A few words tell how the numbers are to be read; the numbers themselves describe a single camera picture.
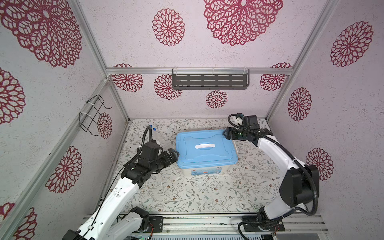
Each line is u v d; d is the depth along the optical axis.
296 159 0.48
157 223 0.74
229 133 0.78
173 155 0.67
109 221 0.41
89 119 0.76
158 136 1.11
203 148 0.83
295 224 0.75
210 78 0.93
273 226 0.67
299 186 0.44
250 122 0.67
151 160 0.56
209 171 0.86
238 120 0.79
